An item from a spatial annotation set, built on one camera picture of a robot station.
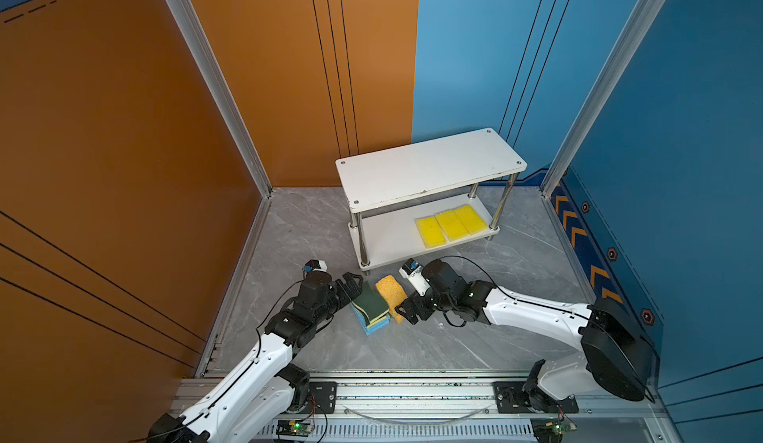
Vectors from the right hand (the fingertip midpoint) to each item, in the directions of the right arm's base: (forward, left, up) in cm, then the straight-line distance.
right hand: (405, 299), depth 82 cm
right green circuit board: (-29, -34, -11) cm, 45 cm away
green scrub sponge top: (-1, +10, -1) cm, 10 cm away
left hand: (+3, +14, +4) cm, 15 cm away
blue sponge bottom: (-5, +9, -6) cm, 12 cm away
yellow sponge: (+30, -23, -1) cm, 38 cm away
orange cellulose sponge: (+2, +3, -2) cm, 4 cm away
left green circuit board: (-28, +27, -9) cm, 40 cm away
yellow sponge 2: (+27, -17, 0) cm, 31 cm away
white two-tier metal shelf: (+16, +4, +27) cm, 32 cm away
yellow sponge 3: (+24, -10, -2) cm, 26 cm away
